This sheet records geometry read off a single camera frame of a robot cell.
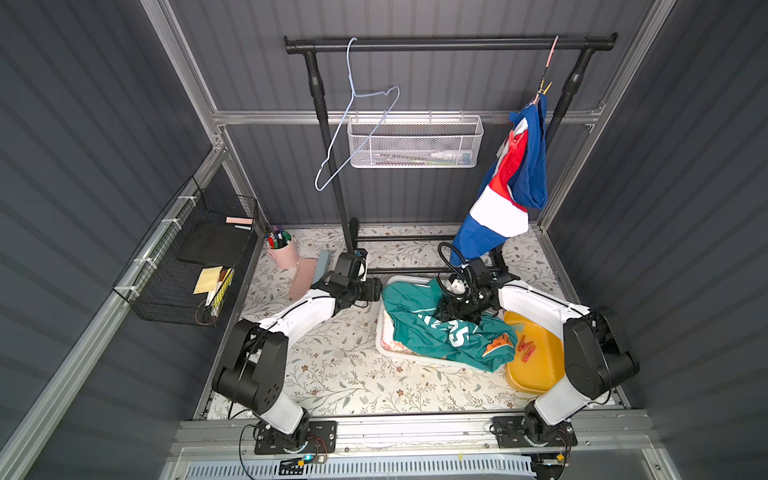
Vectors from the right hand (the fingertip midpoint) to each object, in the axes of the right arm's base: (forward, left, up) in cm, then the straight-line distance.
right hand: (447, 319), depth 88 cm
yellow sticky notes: (-1, +61, +21) cm, 65 cm away
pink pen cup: (+23, +54, +6) cm, 59 cm away
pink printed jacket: (-8, +17, +3) cm, 20 cm away
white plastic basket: (-1, +20, +5) cm, 20 cm away
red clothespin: (-8, -24, -5) cm, 25 cm away
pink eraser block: (+17, +48, -2) cm, 51 cm away
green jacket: (-12, -7, +9) cm, 16 cm away
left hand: (+9, +22, +5) cm, 24 cm away
